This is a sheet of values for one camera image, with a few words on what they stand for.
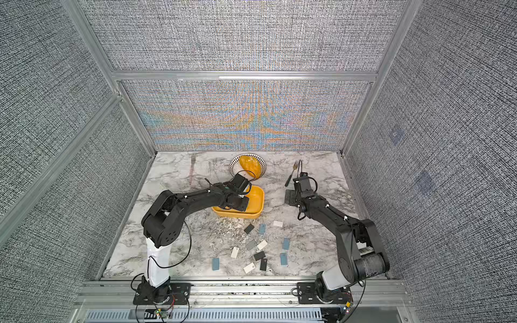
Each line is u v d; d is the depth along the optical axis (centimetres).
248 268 80
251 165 106
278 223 92
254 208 90
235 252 84
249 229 90
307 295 74
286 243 88
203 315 70
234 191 76
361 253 45
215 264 80
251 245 86
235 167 110
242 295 75
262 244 86
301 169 110
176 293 73
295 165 113
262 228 90
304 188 72
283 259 81
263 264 80
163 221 52
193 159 117
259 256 83
